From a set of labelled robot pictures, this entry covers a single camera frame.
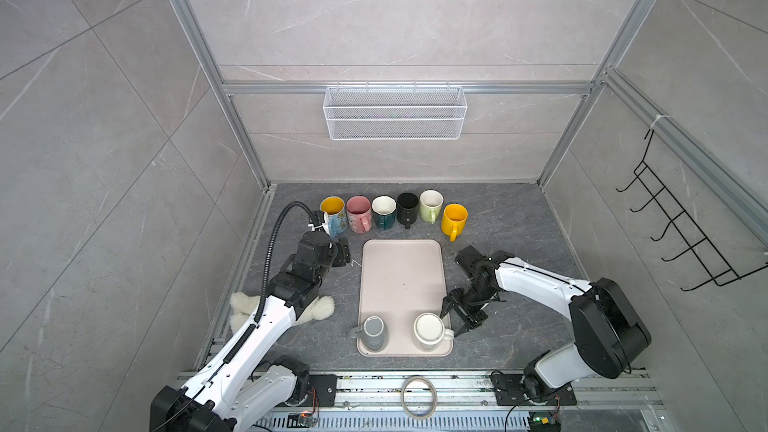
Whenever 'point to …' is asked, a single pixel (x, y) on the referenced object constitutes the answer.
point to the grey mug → (372, 333)
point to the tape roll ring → (402, 392)
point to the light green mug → (431, 205)
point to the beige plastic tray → (400, 279)
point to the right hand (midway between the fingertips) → (442, 317)
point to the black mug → (407, 208)
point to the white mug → (429, 330)
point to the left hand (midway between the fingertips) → (335, 232)
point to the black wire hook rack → (698, 243)
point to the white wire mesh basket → (394, 113)
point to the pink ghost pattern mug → (359, 214)
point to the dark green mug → (384, 209)
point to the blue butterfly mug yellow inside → (336, 216)
